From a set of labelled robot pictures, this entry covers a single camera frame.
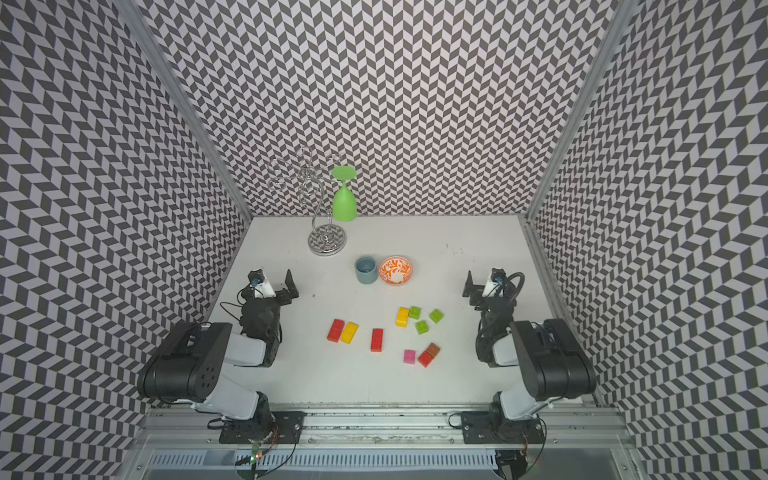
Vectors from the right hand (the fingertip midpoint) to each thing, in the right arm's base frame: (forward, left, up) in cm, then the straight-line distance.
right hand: (485, 277), depth 90 cm
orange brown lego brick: (-19, +17, -9) cm, 27 cm away
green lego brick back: (-7, +21, -9) cm, 24 cm away
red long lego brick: (-13, +46, -9) cm, 48 cm away
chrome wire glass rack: (+14, +51, +2) cm, 53 cm away
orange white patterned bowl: (+8, +27, -8) cm, 30 cm away
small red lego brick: (-22, +19, -8) cm, 30 cm away
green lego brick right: (-8, +15, -9) cm, 19 cm away
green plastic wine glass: (+19, +43, +14) cm, 49 cm away
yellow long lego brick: (-13, +41, -9) cm, 44 cm away
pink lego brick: (-20, +24, -9) cm, 33 cm away
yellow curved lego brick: (-9, +25, -9) cm, 28 cm away
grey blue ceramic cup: (+7, +37, -6) cm, 39 cm away
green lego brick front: (-12, +19, -9) cm, 24 cm away
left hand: (+1, +64, +2) cm, 64 cm away
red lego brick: (-16, +33, -9) cm, 38 cm away
